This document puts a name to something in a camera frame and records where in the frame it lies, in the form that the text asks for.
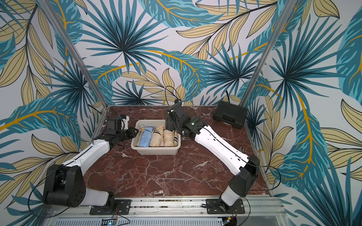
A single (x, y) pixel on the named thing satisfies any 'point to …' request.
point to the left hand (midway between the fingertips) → (138, 132)
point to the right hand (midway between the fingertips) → (172, 120)
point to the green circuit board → (109, 221)
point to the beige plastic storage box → (140, 124)
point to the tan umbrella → (141, 131)
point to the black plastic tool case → (231, 114)
